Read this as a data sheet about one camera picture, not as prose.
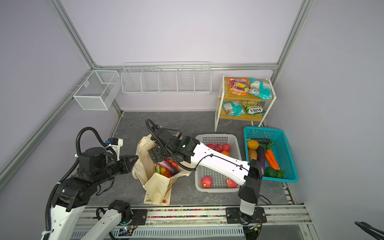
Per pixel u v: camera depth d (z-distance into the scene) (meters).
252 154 0.91
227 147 0.93
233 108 0.96
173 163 0.81
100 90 0.99
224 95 0.81
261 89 0.81
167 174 0.78
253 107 0.97
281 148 0.92
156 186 0.67
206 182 0.79
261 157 0.91
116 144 0.58
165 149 0.50
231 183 0.79
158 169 0.80
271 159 0.92
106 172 0.50
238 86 0.83
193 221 0.73
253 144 0.95
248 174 0.42
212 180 0.83
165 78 1.02
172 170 0.77
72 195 0.40
